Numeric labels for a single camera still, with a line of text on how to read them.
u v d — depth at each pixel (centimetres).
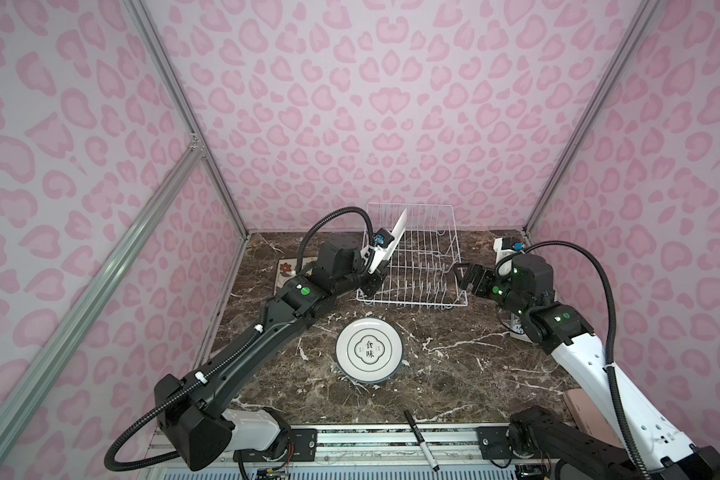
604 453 48
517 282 56
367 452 72
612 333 48
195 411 38
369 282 62
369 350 88
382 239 58
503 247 65
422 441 73
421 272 100
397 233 67
